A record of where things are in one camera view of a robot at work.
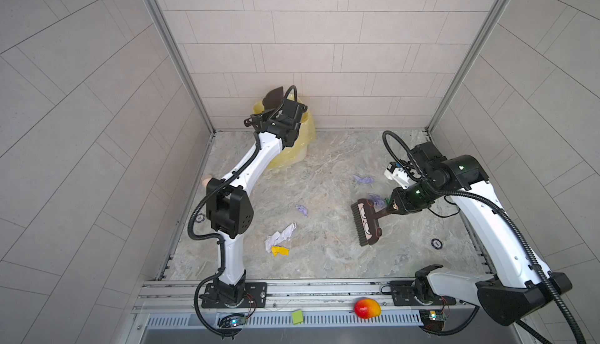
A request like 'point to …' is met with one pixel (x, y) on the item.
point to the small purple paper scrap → (302, 209)
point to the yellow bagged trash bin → (289, 156)
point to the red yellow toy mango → (367, 309)
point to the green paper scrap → (387, 200)
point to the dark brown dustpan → (273, 99)
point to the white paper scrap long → (276, 237)
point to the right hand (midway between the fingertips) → (388, 208)
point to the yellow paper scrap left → (276, 250)
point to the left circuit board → (232, 320)
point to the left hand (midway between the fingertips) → (254, 113)
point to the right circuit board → (433, 320)
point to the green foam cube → (297, 317)
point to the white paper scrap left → (269, 243)
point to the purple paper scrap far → (365, 180)
